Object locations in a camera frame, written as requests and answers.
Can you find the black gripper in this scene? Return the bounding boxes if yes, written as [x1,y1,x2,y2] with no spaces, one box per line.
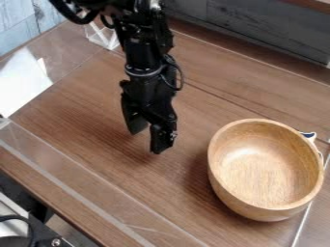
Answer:
[120,66,177,154]

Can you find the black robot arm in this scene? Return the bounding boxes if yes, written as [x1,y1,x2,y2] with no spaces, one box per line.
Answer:
[49,0,184,154]

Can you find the brown wooden bowl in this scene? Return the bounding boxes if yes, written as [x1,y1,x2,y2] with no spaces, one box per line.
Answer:
[207,119,324,222]

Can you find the clear acrylic front barrier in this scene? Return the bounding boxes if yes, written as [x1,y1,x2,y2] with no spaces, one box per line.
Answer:
[0,119,205,247]

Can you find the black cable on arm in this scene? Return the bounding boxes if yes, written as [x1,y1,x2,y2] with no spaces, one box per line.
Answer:
[159,54,184,92]

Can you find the black metal table mount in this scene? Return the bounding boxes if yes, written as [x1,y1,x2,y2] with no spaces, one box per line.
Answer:
[0,172,97,247]

